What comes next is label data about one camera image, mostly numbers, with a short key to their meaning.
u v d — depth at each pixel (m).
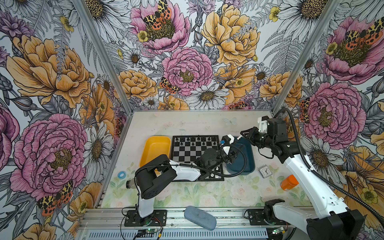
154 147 1.02
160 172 0.53
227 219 0.76
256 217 0.74
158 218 0.73
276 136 0.56
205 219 0.71
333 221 0.37
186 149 0.99
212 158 0.62
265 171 0.87
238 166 0.92
